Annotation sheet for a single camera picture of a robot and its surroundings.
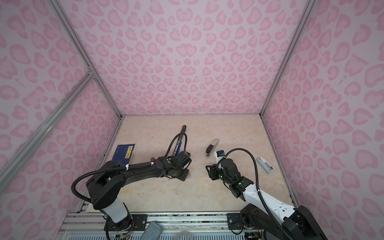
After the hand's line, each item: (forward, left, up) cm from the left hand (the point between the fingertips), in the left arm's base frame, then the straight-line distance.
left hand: (186, 171), depth 87 cm
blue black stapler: (+19, +7, -5) cm, 21 cm away
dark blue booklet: (+14, +42, -3) cm, 44 cm away
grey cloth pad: (-29, +14, +1) cm, 32 cm away
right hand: (0, -13, +6) cm, 14 cm away
